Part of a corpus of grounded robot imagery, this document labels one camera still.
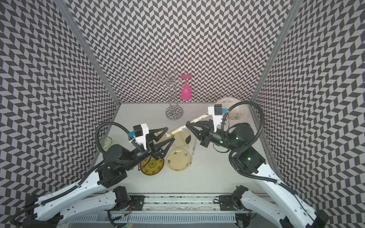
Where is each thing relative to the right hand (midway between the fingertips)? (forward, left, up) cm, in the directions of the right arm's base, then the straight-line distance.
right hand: (187, 128), depth 52 cm
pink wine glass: (+47, +2, -22) cm, 52 cm away
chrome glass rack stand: (+35, +11, -31) cm, 48 cm away
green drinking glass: (+18, +58, -42) cm, 73 cm away
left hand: (-1, +6, -5) cm, 8 cm away
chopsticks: (+4, -1, -42) cm, 42 cm away
